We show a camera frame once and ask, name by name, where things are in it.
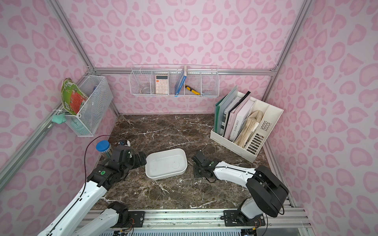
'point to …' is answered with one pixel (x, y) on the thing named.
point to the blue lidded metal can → (104, 146)
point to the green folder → (221, 105)
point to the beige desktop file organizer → (258, 126)
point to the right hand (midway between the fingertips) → (196, 170)
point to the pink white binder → (232, 117)
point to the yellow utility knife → (192, 90)
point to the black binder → (228, 111)
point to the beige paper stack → (248, 129)
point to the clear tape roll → (145, 90)
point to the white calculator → (162, 84)
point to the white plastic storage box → (166, 163)
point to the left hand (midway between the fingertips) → (137, 154)
